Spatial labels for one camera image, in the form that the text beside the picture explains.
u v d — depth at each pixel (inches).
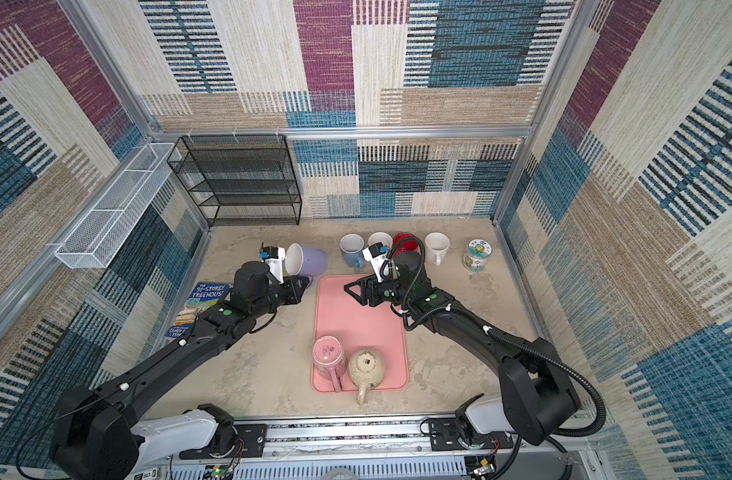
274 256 28.2
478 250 39.8
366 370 29.8
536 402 16.4
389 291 27.6
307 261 30.1
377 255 28.2
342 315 36.9
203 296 38.1
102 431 15.3
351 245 42.5
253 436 29.2
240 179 43.0
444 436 28.8
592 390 15.0
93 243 27.6
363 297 28.3
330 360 29.3
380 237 40.3
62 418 15.0
